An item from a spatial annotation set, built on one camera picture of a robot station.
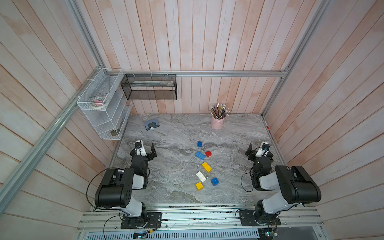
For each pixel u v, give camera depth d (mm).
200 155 957
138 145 778
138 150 761
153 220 734
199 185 817
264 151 746
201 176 865
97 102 736
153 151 841
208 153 974
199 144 1010
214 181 836
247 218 730
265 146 762
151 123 1119
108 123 780
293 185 464
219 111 1073
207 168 902
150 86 1034
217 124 1081
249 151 852
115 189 453
